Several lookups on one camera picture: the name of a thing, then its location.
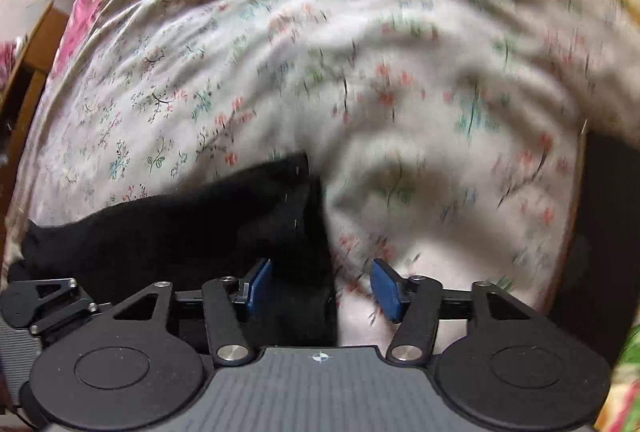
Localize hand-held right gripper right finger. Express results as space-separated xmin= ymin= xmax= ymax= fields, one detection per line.
xmin=370 ymin=257 xmax=546 ymax=368

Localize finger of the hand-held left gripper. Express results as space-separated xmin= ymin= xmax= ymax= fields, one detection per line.
xmin=0 ymin=278 xmax=99 ymax=339

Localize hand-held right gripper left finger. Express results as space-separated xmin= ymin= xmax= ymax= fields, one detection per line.
xmin=97 ymin=257 xmax=274 ymax=368

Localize black pants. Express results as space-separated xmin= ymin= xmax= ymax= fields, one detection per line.
xmin=7 ymin=151 xmax=339 ymax=348

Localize white floral bed sheet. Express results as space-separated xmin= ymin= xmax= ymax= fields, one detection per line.
xmin=2 ymin=0 xmax=640 ymax=358

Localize wooden side cabinet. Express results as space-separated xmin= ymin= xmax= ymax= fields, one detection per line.
xmin=0 ymin=0 xmax=71 ymax=173

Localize pink mushroom print quilt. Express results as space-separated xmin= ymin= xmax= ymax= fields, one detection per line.
xmin=47 ymin=0 xmax=640 ymax=432

